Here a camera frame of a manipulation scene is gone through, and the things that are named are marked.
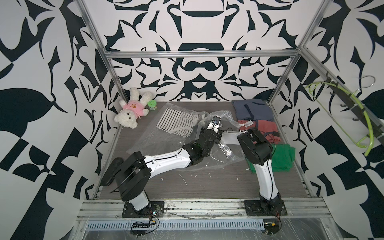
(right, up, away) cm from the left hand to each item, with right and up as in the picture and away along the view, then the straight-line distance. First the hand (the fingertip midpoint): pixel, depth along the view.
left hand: (213, 121), depth 78 cm
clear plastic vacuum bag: (-36, -13, +19) cm, 42 cm away
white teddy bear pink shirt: (-51, +8, +27) cm, 58 cm away
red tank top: (+41, -6, +24) cm, 48 cm away
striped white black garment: (-20, -2, +29) cm, 36 cm away
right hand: (-12, -3, +22) cm, 25 cm away
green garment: (+42, -23, +11) cm, 49 cm away
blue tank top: (+35, +8, +37) cm, 51 cm away
